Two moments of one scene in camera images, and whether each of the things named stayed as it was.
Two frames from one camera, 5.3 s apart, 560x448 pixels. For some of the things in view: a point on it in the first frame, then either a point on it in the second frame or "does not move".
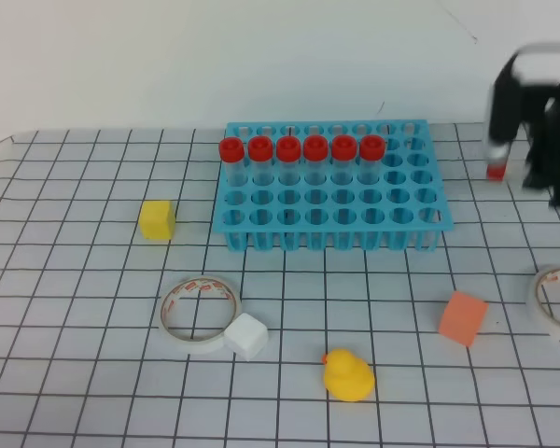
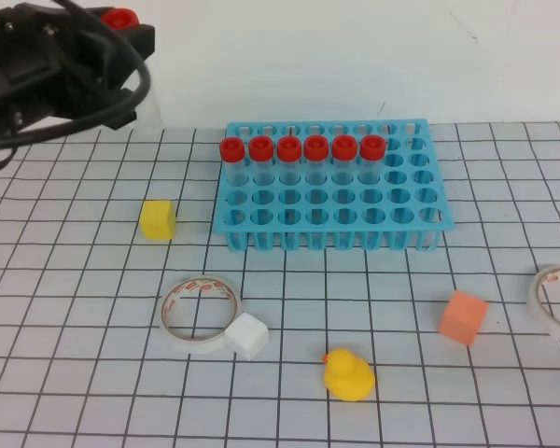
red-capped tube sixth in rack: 371,151 does not move
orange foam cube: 463,318 does not move
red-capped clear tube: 497,156 → 150,114
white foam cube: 246,336 does not move
